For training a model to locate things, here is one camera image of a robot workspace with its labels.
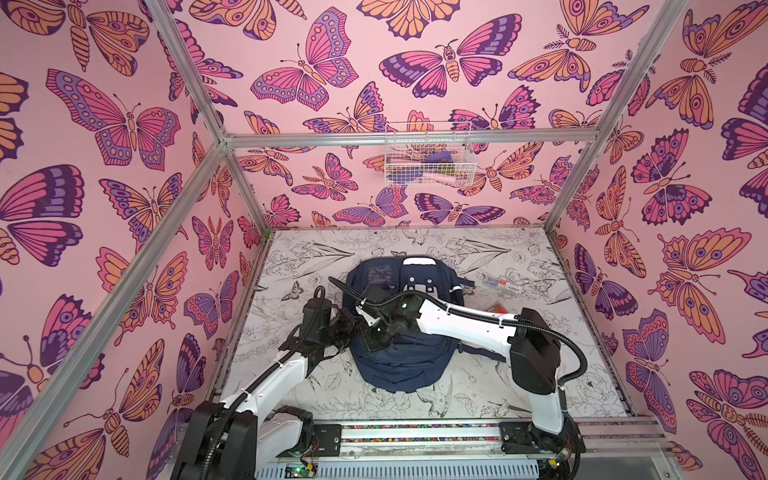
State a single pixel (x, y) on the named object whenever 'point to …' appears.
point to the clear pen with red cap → (496, 282)
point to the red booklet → (498, 308)
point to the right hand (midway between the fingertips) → (361, 343)
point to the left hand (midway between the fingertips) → (370, 315)
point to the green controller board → (308, 471)
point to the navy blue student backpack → (423, 361)
